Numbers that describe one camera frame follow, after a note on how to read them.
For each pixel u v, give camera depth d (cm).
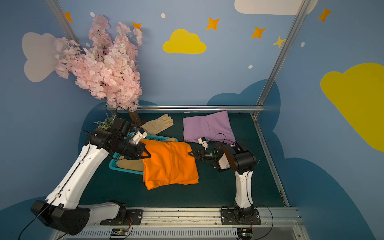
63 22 73
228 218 74
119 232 72
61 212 37
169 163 77
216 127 112
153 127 114
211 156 86
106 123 91
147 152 69
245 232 73
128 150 59
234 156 57
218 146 82
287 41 81
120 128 56
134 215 75
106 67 60
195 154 89
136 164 86
